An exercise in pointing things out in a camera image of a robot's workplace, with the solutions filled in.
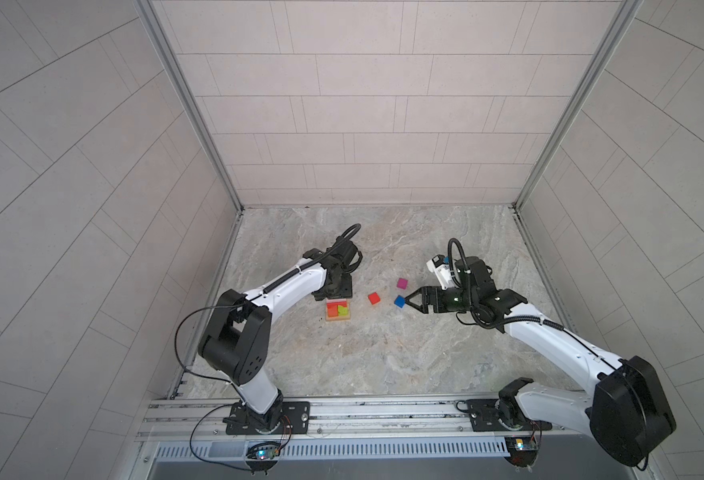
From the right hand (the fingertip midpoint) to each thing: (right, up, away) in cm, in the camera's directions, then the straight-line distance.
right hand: (415, 301), depth 79 cm
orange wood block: (-23, -4, +8) cm, 25 cm away
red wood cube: (-11, -2, +12) cm, 16 cm away
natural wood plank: (-21, -7, +8) cm, 24 cm away
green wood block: (-20, -5, +8) cm, 22 cm away
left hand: (-19, +2, +10) cm, 21 cm away
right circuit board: (+23, -31, -10) cm, 40 cm away
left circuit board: (-35, -29, -14) cm, 48 cm away
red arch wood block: (-20, 0, -1) cm, 20 cm away
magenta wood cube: (-1, +2, +17) cm, 17 cm away
